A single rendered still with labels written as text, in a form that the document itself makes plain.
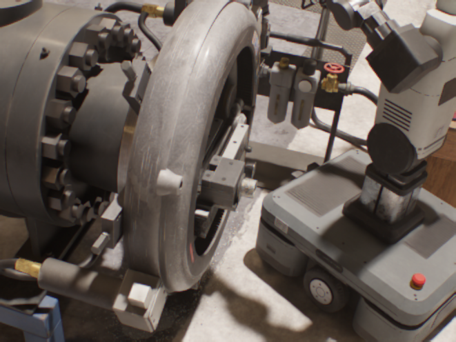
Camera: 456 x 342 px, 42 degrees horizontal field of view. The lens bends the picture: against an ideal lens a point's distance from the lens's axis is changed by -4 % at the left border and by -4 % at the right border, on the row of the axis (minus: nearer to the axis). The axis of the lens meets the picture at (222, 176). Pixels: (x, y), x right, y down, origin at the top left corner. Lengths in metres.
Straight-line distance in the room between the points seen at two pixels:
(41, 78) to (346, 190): 1.10
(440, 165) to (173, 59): 1.27
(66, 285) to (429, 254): 1.08
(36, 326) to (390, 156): 1.07
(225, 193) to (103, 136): 0.32
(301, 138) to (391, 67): 1.34
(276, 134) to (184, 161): 1.57
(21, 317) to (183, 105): 0.76
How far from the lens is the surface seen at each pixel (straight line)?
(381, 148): 1.75
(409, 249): 1.90
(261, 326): 1.91
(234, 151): 1.56
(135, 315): 1.31
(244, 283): 2.02
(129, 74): 1.14
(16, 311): 1.64
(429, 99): 1.62
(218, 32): 1.29
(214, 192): 1.36
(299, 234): 1.87
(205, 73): 1.22
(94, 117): 1.46
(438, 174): 2.26
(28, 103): 1.39
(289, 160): 2.57
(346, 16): 1.49
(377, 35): 1.45
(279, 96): 2.30
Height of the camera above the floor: 1.48
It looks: 37 degrees down
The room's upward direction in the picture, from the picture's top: 6 degrees clockwise
